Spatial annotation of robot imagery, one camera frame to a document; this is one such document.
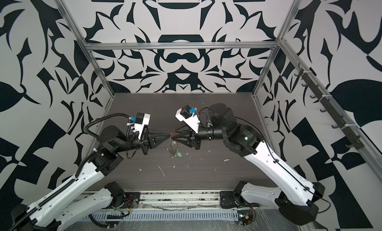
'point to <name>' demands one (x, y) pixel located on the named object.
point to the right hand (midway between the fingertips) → (175, 133)
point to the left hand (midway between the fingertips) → (170, 133)
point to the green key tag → (179, 155)
